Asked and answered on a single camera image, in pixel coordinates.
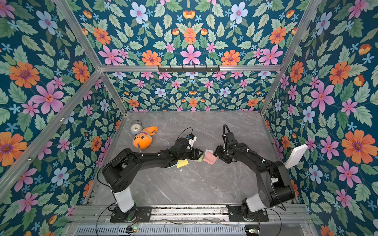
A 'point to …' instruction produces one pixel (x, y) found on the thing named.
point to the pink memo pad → (210, 158)
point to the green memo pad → (200, 159)
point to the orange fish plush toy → (143, 139)
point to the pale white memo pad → (206, 150)
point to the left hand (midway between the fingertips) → (202, 151)
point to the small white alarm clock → (136, 127)
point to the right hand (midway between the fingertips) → (219, 152)
